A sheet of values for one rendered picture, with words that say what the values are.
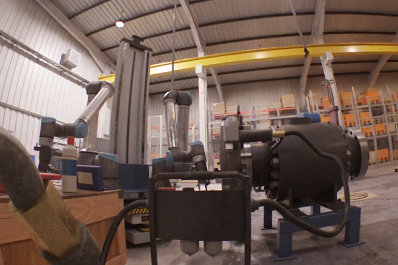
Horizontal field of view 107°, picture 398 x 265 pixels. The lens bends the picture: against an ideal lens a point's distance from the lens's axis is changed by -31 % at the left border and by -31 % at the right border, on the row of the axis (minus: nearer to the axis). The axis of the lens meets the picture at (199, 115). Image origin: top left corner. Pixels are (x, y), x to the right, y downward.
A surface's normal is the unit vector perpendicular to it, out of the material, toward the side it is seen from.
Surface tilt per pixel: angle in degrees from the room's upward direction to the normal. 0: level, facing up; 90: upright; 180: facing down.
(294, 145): 70
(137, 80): 90
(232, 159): 84
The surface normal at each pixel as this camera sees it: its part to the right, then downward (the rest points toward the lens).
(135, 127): 0.71, -0.19
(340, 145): -0.16, -0.47
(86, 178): -0.15, -0.03
